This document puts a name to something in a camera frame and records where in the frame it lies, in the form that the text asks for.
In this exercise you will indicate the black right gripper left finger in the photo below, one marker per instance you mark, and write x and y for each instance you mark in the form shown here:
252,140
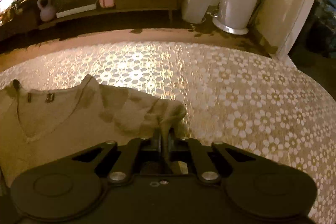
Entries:
140,157

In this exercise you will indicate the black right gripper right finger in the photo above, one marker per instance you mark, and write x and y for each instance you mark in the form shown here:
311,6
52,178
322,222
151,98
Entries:
190,161

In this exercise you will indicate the flat white box on shelf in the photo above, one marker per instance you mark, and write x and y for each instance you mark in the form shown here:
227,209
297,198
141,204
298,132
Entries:
75,7

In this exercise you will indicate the brown two-tone long-sleeve shirt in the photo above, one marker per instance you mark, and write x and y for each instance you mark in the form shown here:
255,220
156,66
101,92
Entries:
41,126

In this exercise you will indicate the lace crochet tablecloth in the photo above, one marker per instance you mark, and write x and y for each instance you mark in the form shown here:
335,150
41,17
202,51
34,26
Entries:
246,100

